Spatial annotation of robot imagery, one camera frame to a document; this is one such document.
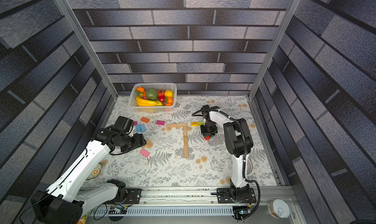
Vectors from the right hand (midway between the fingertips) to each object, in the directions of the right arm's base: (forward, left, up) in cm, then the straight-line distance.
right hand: (207, 135), depth 96 cm
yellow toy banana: (+22, +48, +10) cm, 54 cm away
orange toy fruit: (+35, +51, +10) cm, 63 cm away
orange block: (+11, +45, +2) cm, 46 cm away
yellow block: (+9, +9, +1) cm, 12 cm away
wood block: (+4, +15, -1) cm, 16 cm away
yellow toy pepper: (+33, +29, +7) cm, 45 cm away
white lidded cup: (-40, -31, +4) cm, 51 cm away
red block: (-2, 0, 0) cm, 2 cm away
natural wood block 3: (-11, +14, 0) cm, 18 cm away
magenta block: (+10, +33, 0) cm, 35 cm away
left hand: (-14, +36, +15) cm, 42 cm away
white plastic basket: (+24, +28, +5) cm, 37 cm away
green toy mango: (+28, +41, +11) cm, 51 cm away
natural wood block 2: (+8, +17, +1) cm, 19 cm away
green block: (+9, +4, +1) cm, 10 cm away
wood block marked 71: (-3, +15, 0) cm, 15 cm away
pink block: (-13, +40, 0) cm, 42 cm away
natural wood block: (+7, +25, 0) cm, 26 cm away
